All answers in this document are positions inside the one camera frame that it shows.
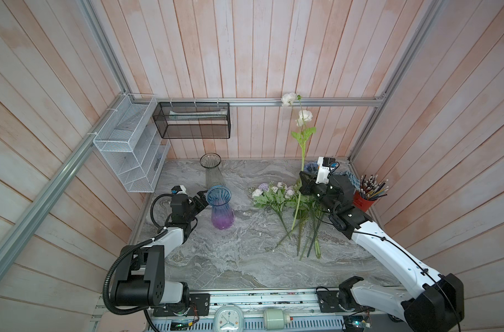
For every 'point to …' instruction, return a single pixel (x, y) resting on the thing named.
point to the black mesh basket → (193, 120)
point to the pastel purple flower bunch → (274, 196)
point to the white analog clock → (229, 318)
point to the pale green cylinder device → (275, 319)
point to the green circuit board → (354, 324)
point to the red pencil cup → (363, 203)
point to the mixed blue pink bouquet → (304, 233)
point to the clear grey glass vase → (210, 162)
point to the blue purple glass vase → (222, 214)
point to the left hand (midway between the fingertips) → (204, 197)
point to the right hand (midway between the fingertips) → (299, 171)
